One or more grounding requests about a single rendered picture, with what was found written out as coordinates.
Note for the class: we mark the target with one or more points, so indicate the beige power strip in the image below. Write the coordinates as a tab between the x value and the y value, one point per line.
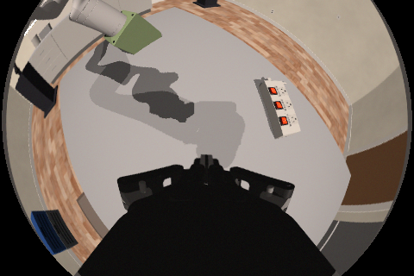
279	108

